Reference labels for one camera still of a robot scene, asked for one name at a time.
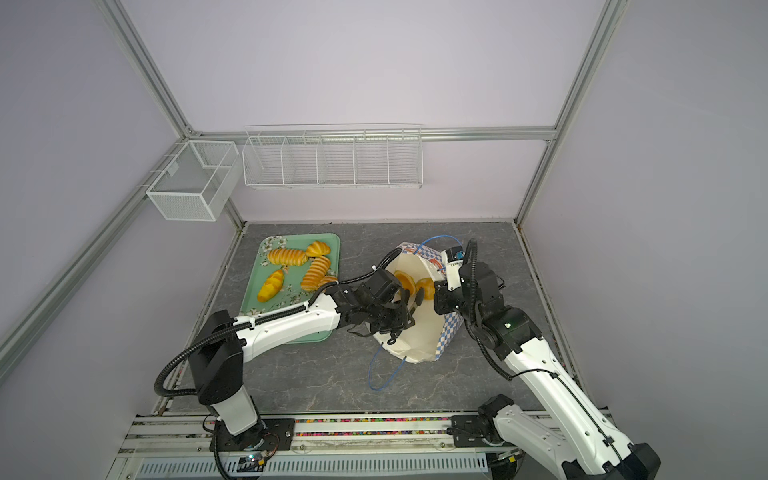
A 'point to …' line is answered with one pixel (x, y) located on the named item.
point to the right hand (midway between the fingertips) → (437, 285)
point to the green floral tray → (285, 273)
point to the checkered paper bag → (432, 333)
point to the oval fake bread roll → (271, 286)
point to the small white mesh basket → (199, 183)
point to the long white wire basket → (333, 156)
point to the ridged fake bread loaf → (286, 256)
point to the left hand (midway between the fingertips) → (411, 329)
